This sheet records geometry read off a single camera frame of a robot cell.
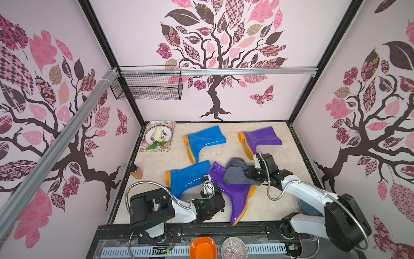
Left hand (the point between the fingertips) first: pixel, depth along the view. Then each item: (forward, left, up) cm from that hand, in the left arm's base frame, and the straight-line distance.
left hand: (218, 185), depth 85 cm
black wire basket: (+52, +32, +30) cm, 68 cm away
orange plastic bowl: (-27, +8, -4) cm, 28 cm away
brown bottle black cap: (+6, +45, +4) cm, 46 cm away
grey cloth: (+5, -9, +4) cm, 12 cm away
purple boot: (-7, -9, +1) cm, 11 cm away
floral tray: (+29, +34, -5) cm, 45 cm away
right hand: (+7, -14, +3) cm, 16 cm away
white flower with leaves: (+39, +41, 0) cm, 56 cm away
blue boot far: (+30, +14, +1) cm, 33 cm away
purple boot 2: (+31, -23, +1) cm, 38 cm away
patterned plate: (+40, +36, -3) cm, 53 cm away
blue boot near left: (+4, +22, -1) cm, 22 cm away
